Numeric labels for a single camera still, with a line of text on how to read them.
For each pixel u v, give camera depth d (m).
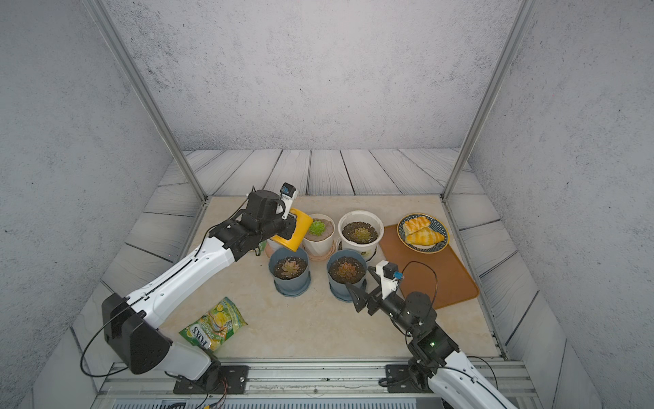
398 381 0.71
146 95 0.87
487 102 0.89
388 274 0.60
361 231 0.94
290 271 0.88
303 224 0.80
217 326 0.81
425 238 0.99
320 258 0.98
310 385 0.73
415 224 1.04
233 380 0.73
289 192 0.67
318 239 0.92
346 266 0.87
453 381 0.52
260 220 0.58
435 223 1.08
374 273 0.74
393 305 0.63
